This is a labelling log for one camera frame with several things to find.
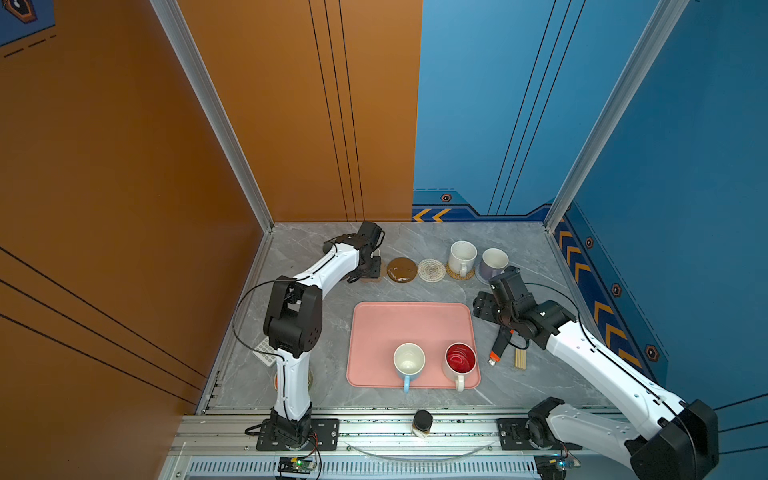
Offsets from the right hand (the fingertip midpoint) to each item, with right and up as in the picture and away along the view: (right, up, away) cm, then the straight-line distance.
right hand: (482, 306), depth 81 cm
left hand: (-32, +9, +17) cm, 37 cm away
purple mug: (+10, +11, +21) cm, 26 cm away
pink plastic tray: (-29, -9, +10) cm, 32 cm away
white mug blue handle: (-20, -16, +4) cm, 26 cm away
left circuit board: (-47, -36, -10) cm, 61 cm away
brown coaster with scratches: (-21, +9, +25) cm, 34 cm away
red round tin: (-47, -20, 0) cm, 51 cm away
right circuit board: (+14, -36, -10) cm, 40 cm away
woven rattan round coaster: (-2, +6, +21) cm, 22 cm away
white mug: (0, +13, +24) cm, 27 cm away
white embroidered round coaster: (-11, +8, +24) cm, 28 cm away
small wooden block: (+12, -16, +4) cm, 20 cm away
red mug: (-5, -15, +2) cm, 16 cm away
